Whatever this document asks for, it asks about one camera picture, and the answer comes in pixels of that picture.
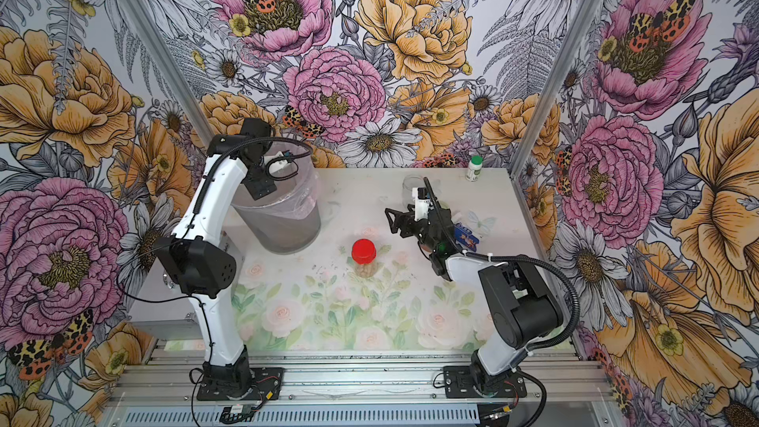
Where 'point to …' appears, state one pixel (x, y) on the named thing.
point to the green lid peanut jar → (409, 183)
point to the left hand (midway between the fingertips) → (247, 184)
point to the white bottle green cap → (474, 168)
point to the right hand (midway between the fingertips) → (395, 213)
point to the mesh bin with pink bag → (289, 218)
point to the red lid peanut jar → (364, 253)
